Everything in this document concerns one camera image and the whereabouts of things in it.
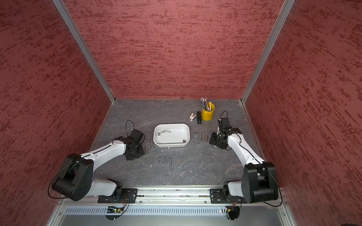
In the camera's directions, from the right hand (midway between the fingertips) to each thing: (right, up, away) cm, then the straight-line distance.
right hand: (212, 144), depth 86 cm
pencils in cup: (-1, +25, +16) cm, 30 cm away
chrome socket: (-9, +5, +12) cm, 16 cm away
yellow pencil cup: (0, +18, +16) cm, 24 cm away
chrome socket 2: (-6, +3, +11) cm, 13 cm away
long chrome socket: (-40, -2, +6) cm, 40 cm away
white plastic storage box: (-27, +4, +12) cm, 30 cm away
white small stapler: (-11, +17, +20) cm, 29 cm away
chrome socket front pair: (-29, -9, +1) cm, 30 cm away
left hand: (-47, -9, +2) cm, 48 cm away
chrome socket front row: (-33, -9, +1) cm, 34 cm away
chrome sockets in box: (-34, +6, +13) cm, 37 cm away
